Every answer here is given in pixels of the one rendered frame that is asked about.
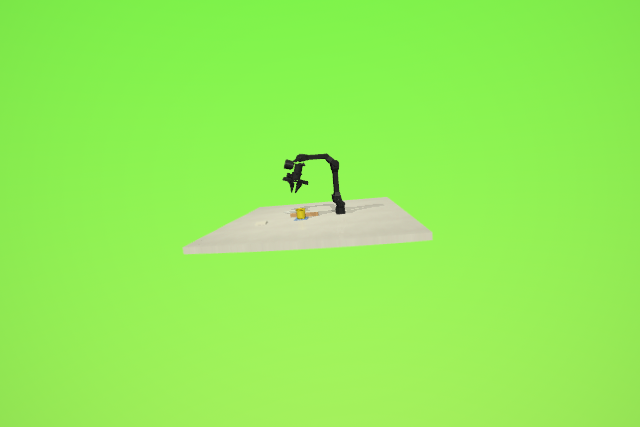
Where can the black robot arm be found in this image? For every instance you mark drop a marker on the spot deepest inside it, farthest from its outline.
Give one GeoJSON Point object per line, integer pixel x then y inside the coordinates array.
{"type": "Point", "coordinates": [334, 165]}

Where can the light brown wooden plank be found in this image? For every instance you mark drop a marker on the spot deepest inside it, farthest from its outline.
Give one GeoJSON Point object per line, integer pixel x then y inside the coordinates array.
{"type": "Point", "coordinates": [306, 214]}

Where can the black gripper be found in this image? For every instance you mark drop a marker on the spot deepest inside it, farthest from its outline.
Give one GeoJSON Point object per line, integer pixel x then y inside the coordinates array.
{"type": "Point", "coordinates": [296, 176]}

